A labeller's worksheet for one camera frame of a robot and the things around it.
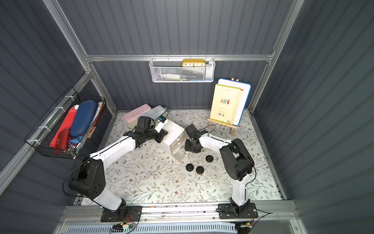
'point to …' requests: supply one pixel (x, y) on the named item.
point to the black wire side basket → (40, 138)
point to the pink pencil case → (133, 115)
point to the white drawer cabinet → (175, 139)
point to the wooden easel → (226, 106)
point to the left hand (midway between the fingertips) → (167, 132)
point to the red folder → (61, 140)
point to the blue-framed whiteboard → (246, 87)
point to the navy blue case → (84, 115)
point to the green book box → (133, 125)
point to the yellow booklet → (225, 104)
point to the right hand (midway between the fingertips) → (191, 147)
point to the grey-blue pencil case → (154, 112)
